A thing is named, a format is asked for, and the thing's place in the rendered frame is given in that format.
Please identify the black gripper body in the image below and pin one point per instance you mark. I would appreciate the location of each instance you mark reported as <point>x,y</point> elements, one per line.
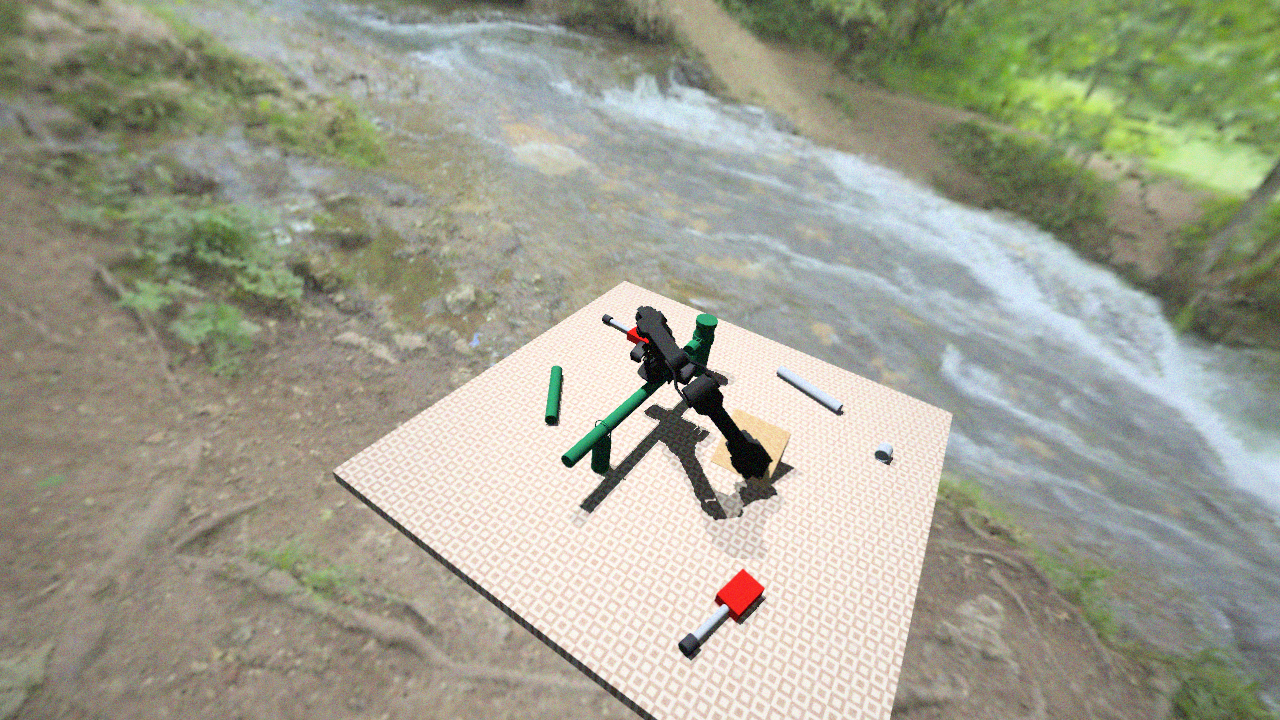
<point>642,349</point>

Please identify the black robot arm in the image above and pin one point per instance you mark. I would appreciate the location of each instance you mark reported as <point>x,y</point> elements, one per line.
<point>748,456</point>

